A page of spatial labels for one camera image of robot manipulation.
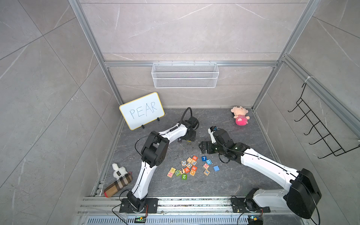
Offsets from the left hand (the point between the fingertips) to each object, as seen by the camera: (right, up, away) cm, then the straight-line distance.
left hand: (192, 135), depth 100 cm
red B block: (+1, -14, -9) cm, 17 cm away
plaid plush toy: (-42, -23, -20) cm, 51 cm away
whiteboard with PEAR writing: (-37, +18, +2) cm, 41 cm away
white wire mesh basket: (+5, +45, +1) cm, 45 cm away
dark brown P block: (-9, -3, -2) cm, 10 cm away
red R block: (0, -19, -14) cm, 24 cm away
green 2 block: (-6, -23, -17) cm, 29 cm away
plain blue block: (+14, -19, -14) cm, 27 cm away
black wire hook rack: (+61, 0, -39) cm, 72 cm away
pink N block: (-15, -22, -16) cm, 31 cm away
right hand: (+7, -4, -17) cm, 19 cm away
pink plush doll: (+38, +15, +9) cm, 42 cm away
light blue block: (+10, -16, -12) cm, 22 cm away
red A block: (-5, -20, -14) cm, 25 cm away
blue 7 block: (+7, -14, -9) cm, 18 cm away
